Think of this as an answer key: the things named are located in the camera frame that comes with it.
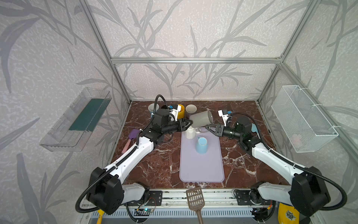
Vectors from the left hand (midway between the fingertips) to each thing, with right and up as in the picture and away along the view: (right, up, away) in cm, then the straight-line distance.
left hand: (192, 119), depth 74 cm
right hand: (+8, -3, 0) cm, 8 cm away
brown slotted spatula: (+2, -42, -3) cm, 43 cm away
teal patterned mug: (-31, +7, +31) cm, 44 cm away
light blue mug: (+6, -17, +10) cm, 21 cm away
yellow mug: (-7, +2, +29) cm, 30 cm away
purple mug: (0, +7, +31) cm, 32 cm away
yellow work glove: (+46, -46, -7) cm, 66 cm away
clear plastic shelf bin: (-57, -5, -11) cm, 58 cm away
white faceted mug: (-1, -11, +18) cm, 21 cm away
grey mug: (+5, -1, +1) cm, 5 cm away
